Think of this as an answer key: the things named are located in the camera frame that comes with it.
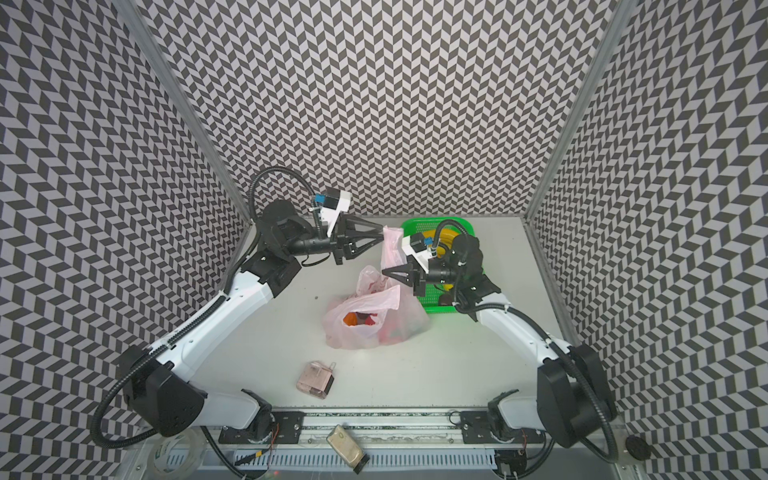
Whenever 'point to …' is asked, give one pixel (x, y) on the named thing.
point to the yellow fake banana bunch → (446, 235)
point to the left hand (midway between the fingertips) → (381, 235)
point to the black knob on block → (638, 447)
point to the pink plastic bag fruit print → (383, 311)
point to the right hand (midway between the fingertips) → (383, 279)
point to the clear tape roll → (175, 457)
